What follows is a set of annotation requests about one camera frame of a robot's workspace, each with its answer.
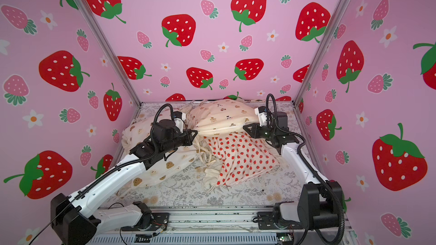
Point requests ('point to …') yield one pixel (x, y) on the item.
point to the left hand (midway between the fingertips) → (198, 131)
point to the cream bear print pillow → (221, 115)
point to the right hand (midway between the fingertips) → (242, 128)
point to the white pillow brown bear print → (176, 164)
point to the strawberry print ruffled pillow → (243, 156)
